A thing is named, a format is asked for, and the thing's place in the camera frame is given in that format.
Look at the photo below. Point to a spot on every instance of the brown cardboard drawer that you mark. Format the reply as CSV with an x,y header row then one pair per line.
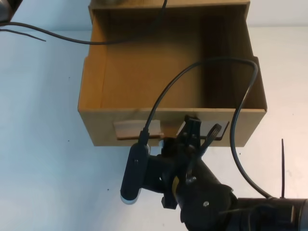
x,y
120,83

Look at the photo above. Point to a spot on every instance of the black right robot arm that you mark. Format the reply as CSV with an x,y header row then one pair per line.
x,y
268,214

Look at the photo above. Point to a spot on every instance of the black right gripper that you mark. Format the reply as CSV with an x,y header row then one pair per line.
x,y
204,202

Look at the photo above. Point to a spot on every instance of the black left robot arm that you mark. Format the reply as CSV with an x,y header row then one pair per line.
x,y
9,7

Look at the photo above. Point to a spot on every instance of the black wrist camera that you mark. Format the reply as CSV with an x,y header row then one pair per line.
x,y
135,169

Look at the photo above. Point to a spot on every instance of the black cable tie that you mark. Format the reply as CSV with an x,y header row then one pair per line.
x,y
283,171

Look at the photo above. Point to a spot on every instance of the brown cardboard shoebox cabinet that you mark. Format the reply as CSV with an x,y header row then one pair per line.
x,y
168,3

